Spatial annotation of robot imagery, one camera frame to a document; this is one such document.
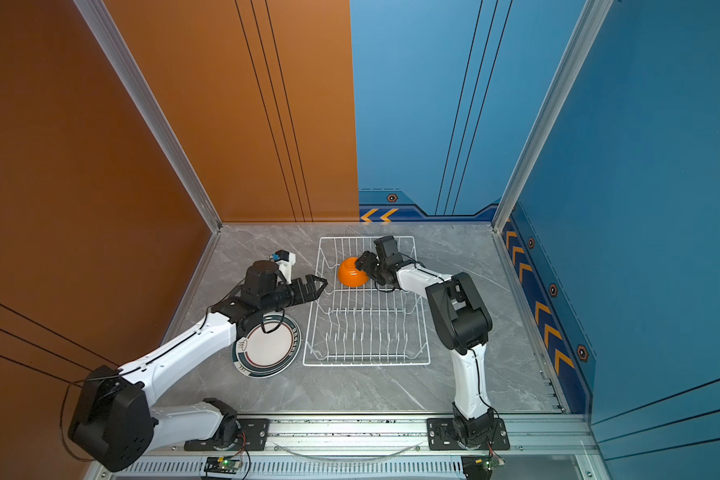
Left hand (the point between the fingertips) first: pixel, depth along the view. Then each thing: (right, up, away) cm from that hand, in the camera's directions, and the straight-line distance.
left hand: (318, 282), depth 82 cm
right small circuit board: (+40, -42, -13) cm, 60 cm away
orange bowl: (+7, +1, +17) cm, 19 cm away
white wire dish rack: (+12, -14, +7) cm, 20 cm away
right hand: (+11, +3, +18) cm, 22 cm away
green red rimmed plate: (-15, -19, +3) cm, 24 cm away
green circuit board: (-22, -42, -11) cm, 49 cm away
